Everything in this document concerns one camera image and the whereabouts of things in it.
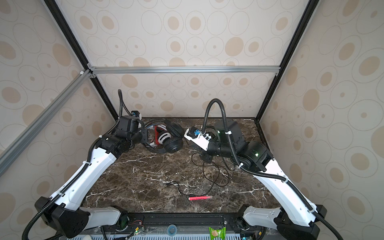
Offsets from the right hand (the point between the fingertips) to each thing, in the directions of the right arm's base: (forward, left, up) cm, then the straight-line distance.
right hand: (192, 144), depth 59 cm
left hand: (+15, +23, -8) cm, 28 cm away
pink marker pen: (-10, -2, -38) cm, 39 cm away
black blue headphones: (+6, +10, -9) cm, 15 cm away
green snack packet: (-27, -11, -35) cm, 45 cm away
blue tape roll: (-24, +11, -37) cm, 46 cm away
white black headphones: (+27, +20, -29) cm, 44 cm away
